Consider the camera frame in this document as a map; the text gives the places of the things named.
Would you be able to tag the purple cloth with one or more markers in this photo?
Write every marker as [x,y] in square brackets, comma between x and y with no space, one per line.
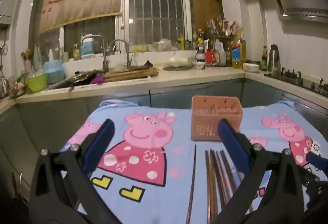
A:
[97,80]

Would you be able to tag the white water heater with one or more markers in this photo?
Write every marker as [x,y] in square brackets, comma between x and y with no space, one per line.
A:
[9,3]

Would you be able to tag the steel thermos kettle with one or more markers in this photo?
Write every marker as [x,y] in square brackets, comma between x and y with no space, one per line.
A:
[273,60]

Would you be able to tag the white ceramic bowl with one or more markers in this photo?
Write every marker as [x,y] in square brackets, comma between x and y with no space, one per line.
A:
[251,67]

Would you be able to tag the blue white detergent jug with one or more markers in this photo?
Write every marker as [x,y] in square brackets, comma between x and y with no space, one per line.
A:
[87,45]

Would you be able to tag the white dough lump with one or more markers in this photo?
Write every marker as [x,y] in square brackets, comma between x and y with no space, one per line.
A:
[178,61]

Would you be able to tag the tall brown standing board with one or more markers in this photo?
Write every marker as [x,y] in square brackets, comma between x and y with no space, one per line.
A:
[202,10]

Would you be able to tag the dark wooden chopstick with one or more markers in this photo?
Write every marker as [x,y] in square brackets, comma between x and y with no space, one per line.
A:
[192,183]
[226,169]
[207,183]
[214,175]
[220,174]

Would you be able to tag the tall chrome faucet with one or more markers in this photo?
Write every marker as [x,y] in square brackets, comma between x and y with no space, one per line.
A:
[101,49]

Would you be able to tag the small patterned bowl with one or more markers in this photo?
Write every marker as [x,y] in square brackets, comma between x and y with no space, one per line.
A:
[199,65]

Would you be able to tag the yellow cooking oil bottle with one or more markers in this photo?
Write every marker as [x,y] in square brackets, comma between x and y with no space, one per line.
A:
[238,56]

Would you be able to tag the green glass bottle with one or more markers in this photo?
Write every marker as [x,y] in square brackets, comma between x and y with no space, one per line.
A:
[264,60]

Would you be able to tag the black gas stove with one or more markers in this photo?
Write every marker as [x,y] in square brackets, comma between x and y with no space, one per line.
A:
[299,80]

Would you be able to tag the barred kitchen window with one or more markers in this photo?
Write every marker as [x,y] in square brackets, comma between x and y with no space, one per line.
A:
[155,1]

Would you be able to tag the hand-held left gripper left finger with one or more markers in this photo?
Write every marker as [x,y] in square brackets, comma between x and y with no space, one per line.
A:
[101,144]

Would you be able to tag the curved chrome faucet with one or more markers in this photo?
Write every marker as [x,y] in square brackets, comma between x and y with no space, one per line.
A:
[124,52]

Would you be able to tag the green plastic bowl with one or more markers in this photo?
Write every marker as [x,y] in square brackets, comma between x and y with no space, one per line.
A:
[36,83]

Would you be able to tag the light blue plastic container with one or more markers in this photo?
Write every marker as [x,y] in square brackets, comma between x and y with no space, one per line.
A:
[53,70]

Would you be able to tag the dark wok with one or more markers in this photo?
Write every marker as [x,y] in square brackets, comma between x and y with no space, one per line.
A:
[76,79]

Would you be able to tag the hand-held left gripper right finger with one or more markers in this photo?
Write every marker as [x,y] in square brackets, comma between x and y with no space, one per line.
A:
[233,147]

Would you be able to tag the red packet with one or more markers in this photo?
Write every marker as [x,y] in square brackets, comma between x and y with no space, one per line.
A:
[210,57]

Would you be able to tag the blue cartoon pig printed blanket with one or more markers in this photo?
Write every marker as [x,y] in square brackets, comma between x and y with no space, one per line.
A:
[143,162]

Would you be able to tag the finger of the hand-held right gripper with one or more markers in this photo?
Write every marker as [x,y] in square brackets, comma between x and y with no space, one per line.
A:
[316,160]

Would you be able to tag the pink plastic utensil basket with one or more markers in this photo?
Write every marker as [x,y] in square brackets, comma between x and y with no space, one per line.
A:
[217,121]

